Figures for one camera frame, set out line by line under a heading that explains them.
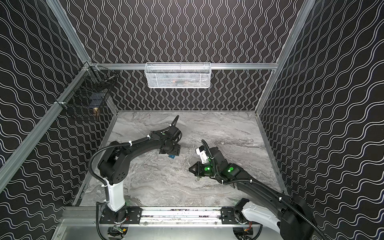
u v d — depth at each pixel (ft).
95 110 2.68
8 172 1.65
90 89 3.17
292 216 1.31
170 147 2.63
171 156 3.10
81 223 2.43
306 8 2.27
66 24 2.45
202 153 2.39
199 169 2.22
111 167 1.65
